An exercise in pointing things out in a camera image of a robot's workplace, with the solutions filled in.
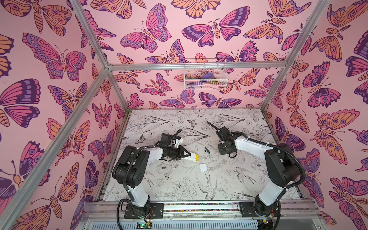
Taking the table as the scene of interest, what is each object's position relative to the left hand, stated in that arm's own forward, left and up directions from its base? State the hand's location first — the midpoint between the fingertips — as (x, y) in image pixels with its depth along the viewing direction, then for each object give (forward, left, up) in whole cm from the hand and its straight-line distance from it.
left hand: (190, 154), depth 89 cm
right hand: (+5, -22, -3) cm, 23 cm away
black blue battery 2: (+4, -12, -5) cm, 14 cm away
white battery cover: (-6, -8, -6) cm, 12 cm away
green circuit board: (-36, +24, -8) cm, 44 cm away
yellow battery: (0, -4, -4) cm, 6 cm away
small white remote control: (-2, -1, -1) cm, 2 cm away
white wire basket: (+40, -10, +27) cm, 49 cm away
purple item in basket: (+45, -12, +26) cm, 53 cm away
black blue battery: (+7, -11, -6) cm, 14 cm away
